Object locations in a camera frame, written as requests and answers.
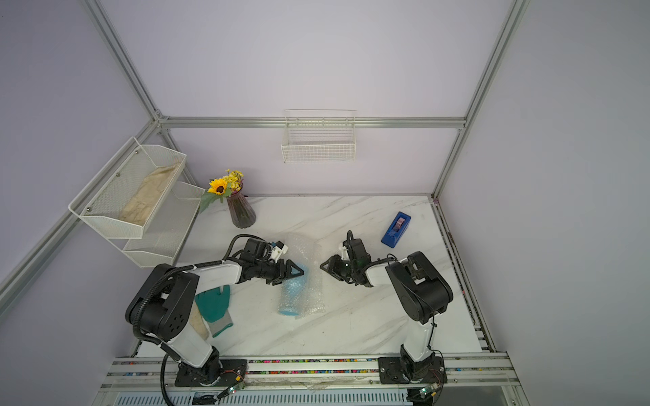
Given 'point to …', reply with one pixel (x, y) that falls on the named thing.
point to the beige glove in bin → (139, 207)
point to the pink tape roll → (399, 222)
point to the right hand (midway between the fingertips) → (324, 271)
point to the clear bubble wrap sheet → (305, 249)
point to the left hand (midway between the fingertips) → (297, 277)
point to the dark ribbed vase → (244, 216)
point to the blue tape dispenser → (396, 230)
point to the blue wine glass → (293, 293)
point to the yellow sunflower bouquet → (222, 188)
